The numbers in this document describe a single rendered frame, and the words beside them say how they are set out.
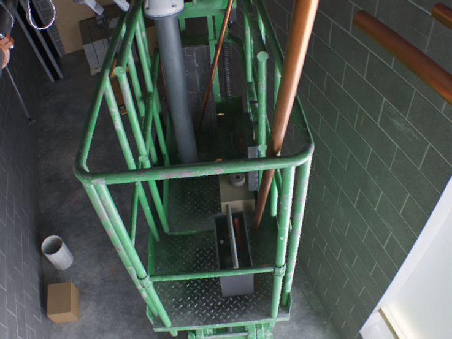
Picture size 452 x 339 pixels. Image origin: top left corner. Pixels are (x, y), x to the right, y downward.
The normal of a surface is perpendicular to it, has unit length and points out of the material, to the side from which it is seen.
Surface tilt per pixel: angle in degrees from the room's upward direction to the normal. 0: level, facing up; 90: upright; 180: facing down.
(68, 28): 90
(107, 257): 0
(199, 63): 90
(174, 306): 0
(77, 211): 0
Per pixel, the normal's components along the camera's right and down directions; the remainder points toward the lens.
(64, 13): 0.35, 0.67
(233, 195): -0.05, -0.69
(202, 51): 0.06, 0.73
